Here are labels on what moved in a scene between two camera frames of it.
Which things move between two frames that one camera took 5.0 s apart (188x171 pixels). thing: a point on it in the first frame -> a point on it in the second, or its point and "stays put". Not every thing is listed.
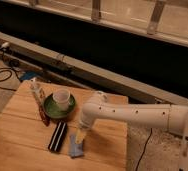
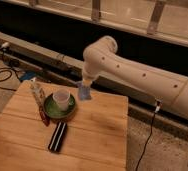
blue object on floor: [28, 75] stays put
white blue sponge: [75, 149] -> [84, 92]
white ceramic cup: [62, 96] stays put
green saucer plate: [51, 109] stays put
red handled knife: [39, 101] stays put
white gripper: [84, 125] -> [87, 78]
